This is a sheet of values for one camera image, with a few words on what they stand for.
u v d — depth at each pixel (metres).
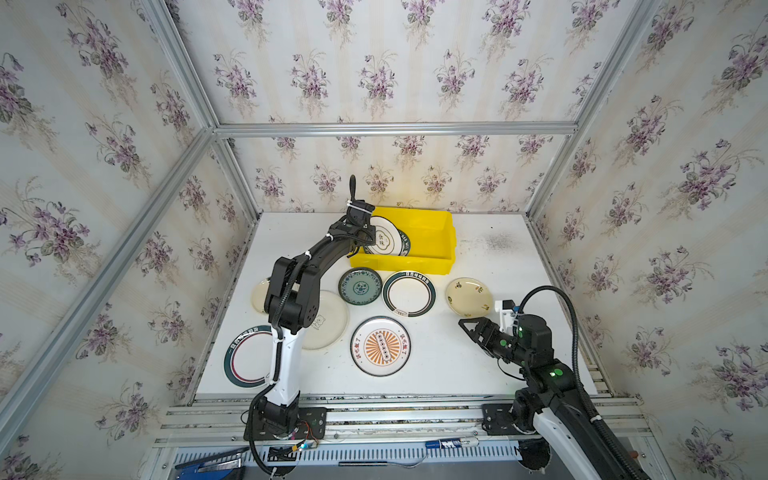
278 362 0.59
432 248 1.08
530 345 0.62
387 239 1.08
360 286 0.98
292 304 0.56
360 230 0.77
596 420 0.51
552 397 0.56
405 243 1.09
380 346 0.86
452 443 0.69
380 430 0.73
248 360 0.82
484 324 0.71
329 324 0.91
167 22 0.71
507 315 0.75
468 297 1.01
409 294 0.96
